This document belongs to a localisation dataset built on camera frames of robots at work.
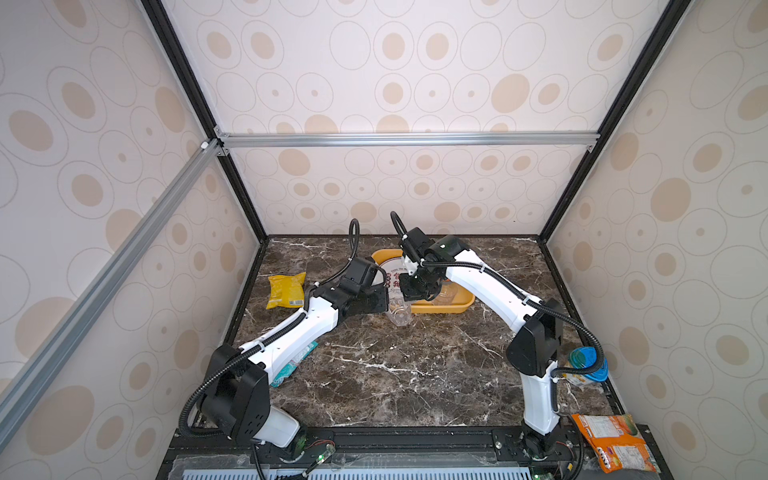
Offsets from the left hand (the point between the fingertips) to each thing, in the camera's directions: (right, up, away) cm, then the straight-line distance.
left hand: (397, 296), depth 81 cm
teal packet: (-31, -20, +4) cm, 37 cm away
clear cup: (+1, -5, +8) cm, 10 cm away
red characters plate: (-1, +7, +21) cm, 22 cm away
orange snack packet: (+53, -34, -10) cm, 64 cm away
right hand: (+2, 0, +2) cm, 3 cm away
